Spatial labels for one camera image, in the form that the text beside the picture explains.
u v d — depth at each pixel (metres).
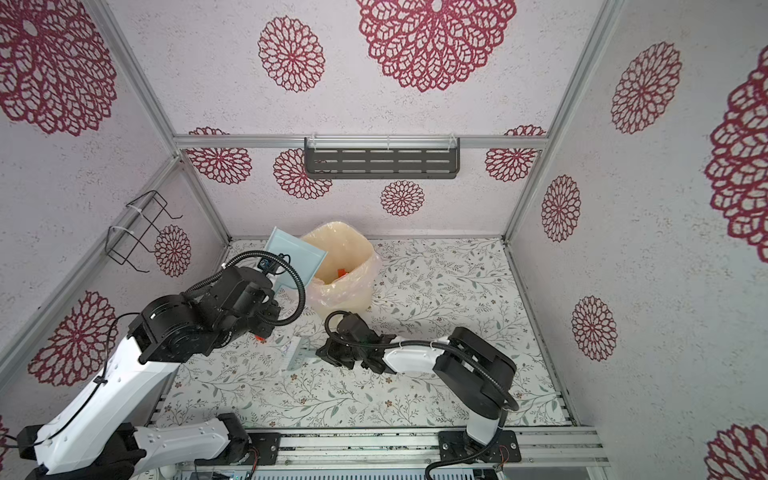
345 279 0.76
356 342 0.67
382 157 0.93
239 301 0.43
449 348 0.49
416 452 0.75
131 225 0.76
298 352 0.89
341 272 0.98
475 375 0.46
